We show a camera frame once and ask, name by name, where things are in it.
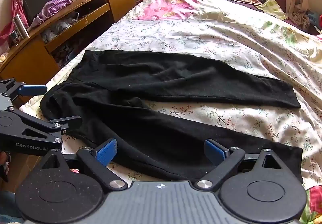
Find green yellow packet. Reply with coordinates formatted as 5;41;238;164
259;0;288;21

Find purple patterned cloth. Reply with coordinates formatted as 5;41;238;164
30;0;72;27

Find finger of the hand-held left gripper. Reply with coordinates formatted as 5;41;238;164
11;108;82;144
0;78;48;100

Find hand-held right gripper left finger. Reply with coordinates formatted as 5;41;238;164
38;138;127;190

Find wooden desk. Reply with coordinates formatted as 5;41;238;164
0;0;135;105

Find pile of colourful clothes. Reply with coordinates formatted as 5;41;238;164
289;9;322;35

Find bright pink floral bedsheet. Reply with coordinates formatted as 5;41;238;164
123;0;322;224

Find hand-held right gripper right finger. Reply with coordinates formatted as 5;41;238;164
195;139;299;189

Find grey clothes in desk shelf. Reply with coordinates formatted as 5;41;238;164
41;12;81;44

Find steel thermos flask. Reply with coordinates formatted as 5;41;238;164
11;14;30;39

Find black pants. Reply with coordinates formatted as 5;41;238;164
40;50;303;185

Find white small-floral blanket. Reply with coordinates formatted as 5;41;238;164
19;16;322;189

